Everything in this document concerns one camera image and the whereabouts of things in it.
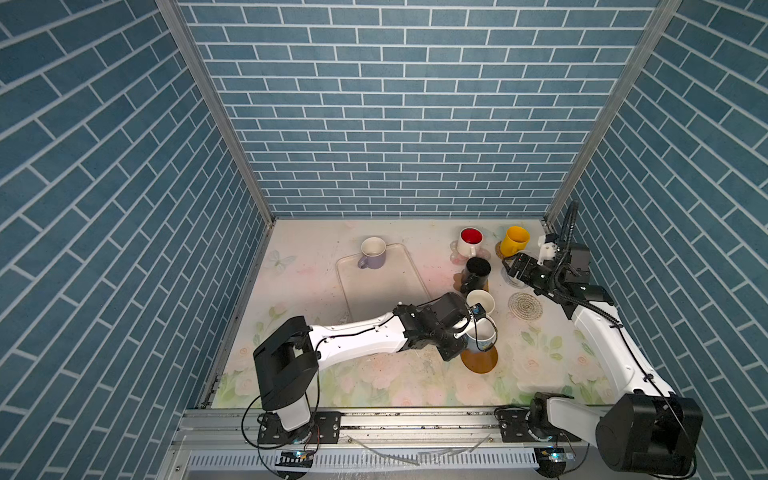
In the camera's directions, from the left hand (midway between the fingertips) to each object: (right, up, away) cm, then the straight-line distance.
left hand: (470, 346), depth 76 cm
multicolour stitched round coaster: (+23, +6, +20) cm, 31 cm away
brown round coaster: (+4, -7, +8) cm, 12 cm away
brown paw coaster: (+2, +15, +26) cm, 30 cm away
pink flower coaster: (+4, +21, +32) cm, 38 cm away
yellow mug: (+22, +28, +26) cm, 44 cm away
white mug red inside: (+7, +27, +31) cm, 41 cm away
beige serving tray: (-27, +10, +25) cm, 38 cm away
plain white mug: (+7, +10, +11) cm, 17 cm away
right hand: (+15, +21, +6) cm, 26 cm away
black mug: (+7, +16, +23) cm, 29 cm away
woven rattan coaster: (+19, +23, +35) cm, 46 cm away
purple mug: (-27, +24, +30) cm, 47 cm away
